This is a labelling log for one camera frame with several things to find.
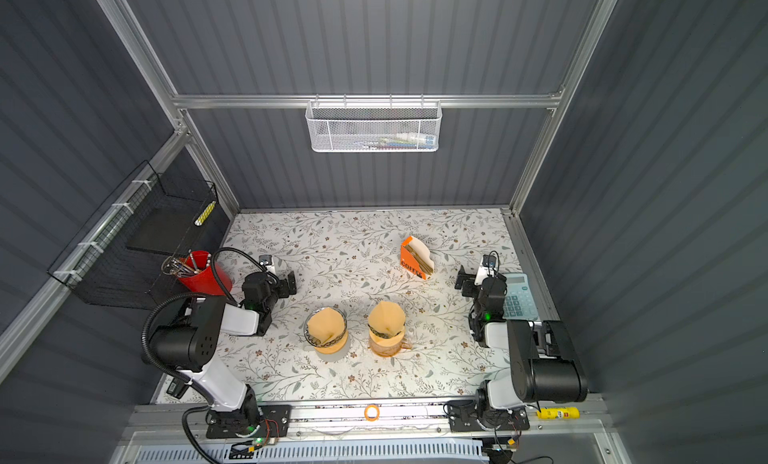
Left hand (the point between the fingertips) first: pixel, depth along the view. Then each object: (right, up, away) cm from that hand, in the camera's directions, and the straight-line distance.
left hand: (276, 273), depth 97 cm
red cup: (-18, -1, -8) cm, 20 cm away
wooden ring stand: (+36, -15, -19) cm, 44 cm away
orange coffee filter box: (+45, +5, -1) cm, 46 cm away
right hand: (+66, +2, -6) cm, 66 cm away
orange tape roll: (+34, -32, -21) cm, 51 cm away
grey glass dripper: (+19, -14, -25) cm, 34 cm away
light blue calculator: (+77, -8, -5) cm, 78 cm away
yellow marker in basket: (-14, +19, -14) cm, 28 cm away
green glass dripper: (+36, -14, -18) cm, 43 cm away
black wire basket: (-27, +6, -27) cm, 39 cm away
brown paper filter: (+37, -10, -18) cm, 42 cm away
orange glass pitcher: (+37, -20, -12) cm, 44 cm away
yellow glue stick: (+79, -32, -24) cm, 88 cm away
